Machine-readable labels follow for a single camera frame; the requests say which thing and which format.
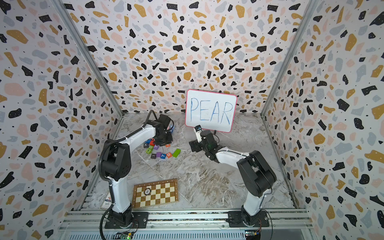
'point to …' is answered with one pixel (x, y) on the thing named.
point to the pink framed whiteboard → (211, 111)
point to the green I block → (149, 149)
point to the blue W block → (148, 141)
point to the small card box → (106, 203)
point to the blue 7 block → (163, 156)
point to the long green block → (176, 152)
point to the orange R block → (167, 145)
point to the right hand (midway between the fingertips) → (195, 140)
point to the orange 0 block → (169, 155)
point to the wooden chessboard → (155, 193)
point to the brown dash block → (153, 156)
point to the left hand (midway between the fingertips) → (172, 141)
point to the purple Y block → (156, 147)
